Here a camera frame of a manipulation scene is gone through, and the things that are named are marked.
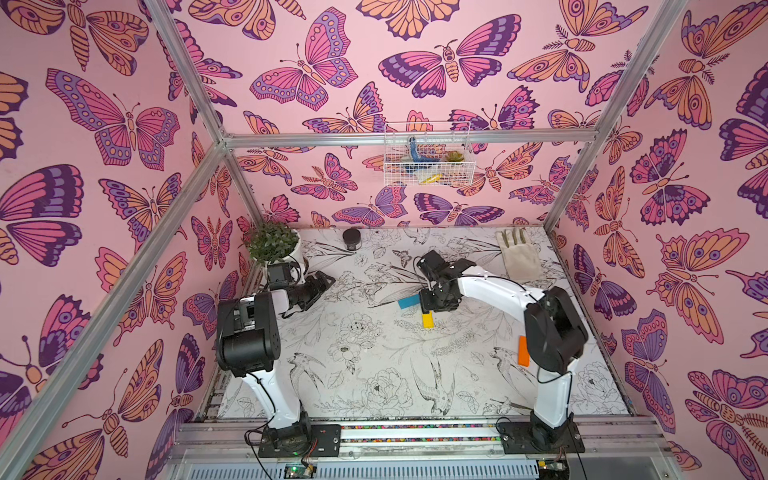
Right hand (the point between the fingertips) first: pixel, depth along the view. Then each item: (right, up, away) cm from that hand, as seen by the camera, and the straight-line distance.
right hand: (430, 305), depth 93 cm
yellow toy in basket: (0, +38, -7) cm, 38 cm away
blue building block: (-6, 0, +9) cm, 11 cm away
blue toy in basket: (-4, +47, +1) cm, 47 cm away
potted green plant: (-49, +20, -2) cm, 53 cm away
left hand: (-33, +6, +7) cm, 34 cm away
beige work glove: (+36, +15, +16) cm, 43 cm away
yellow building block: (-1, -5, +1) cm, 6 cm away
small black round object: (-27, +22, +22) cm, 41 cm away
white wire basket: (0, +48, +1) cm, 48 cm away
